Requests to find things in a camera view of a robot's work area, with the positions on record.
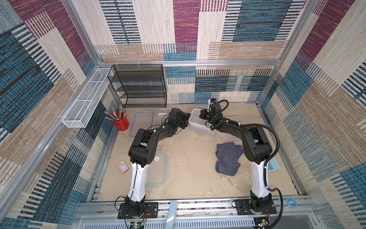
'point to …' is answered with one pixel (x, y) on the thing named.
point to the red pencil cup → (122, 124)
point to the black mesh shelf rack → (143, 86)
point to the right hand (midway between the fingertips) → (202, 115)
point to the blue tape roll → (291, 202)
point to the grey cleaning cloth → (228, 154)
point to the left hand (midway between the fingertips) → (194, 114)
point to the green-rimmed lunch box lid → (158, 174)
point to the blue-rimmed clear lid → (142, 120)
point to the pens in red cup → (121, 114)
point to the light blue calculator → (273, 165)
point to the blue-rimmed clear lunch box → (160, 115)
